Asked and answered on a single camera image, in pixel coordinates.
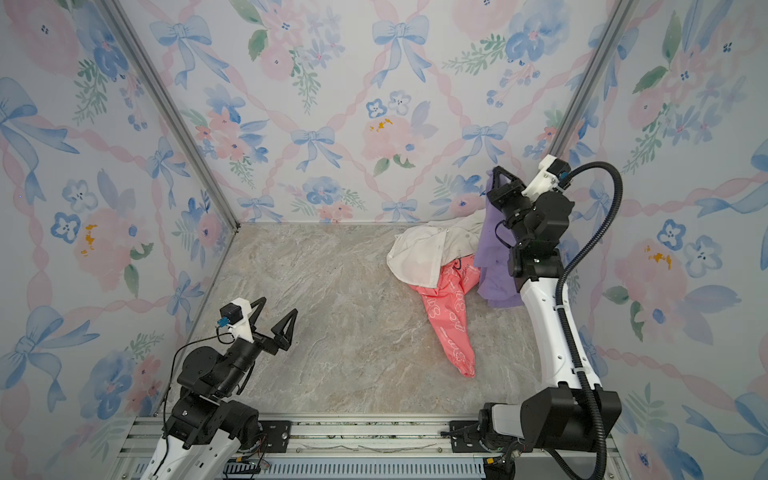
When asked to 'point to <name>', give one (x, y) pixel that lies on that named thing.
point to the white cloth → (419, 253)
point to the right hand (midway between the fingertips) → (493, 166)
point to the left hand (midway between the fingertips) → (278, 304)
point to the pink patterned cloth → (447, 308)
